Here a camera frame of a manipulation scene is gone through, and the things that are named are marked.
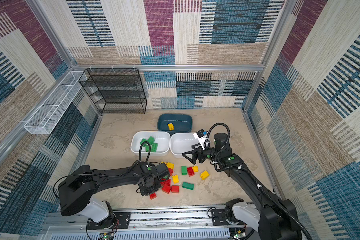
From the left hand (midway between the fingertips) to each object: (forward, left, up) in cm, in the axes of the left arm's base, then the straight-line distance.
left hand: (157, 189), depth 82 cm
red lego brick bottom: (0, -5, +1) cm, 5 cm away
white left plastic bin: (+30, +1, 0) cm, 30 cm away
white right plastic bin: (+32, -14, -3) cm, 35 cm away
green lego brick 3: (+18, +6, +13) cm, 23 cm away
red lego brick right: (+10, -18, 0) cm, 21 cm away
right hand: (+13, -17, +17) cm, 27 cm away
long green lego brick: (+26, +4, +2) cm, 26 cm away
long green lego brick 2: (+1, -17, +2) cm, 17 cm away
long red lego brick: (-3, +2, +1) cm, 4 cm away
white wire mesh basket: (+22, +51, +32) cm, 64 cm away
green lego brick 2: (+32, +7, 0) cm, 33 cm away
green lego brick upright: (+10, -15, 0) cm, 18 cm away
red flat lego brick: (+4, -5, 0) cm, 6 cm away
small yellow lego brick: (+11, -21, 0) cm, 24 cm away
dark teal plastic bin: (+47, -9, 0) cm, 48 cm away
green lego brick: (+30, +12, +2) cm, 32 cm away
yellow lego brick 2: (+5, -10, 0) cm, 11 cm away
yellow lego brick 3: (+7, -26, +1) cm, 27 cm away
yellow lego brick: (+43, -6, +1) cm, 43 cm away
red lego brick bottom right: (0, -10, 0) cm, 10 cm away
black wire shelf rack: (+64, +33, +17) cm, 74 cm away
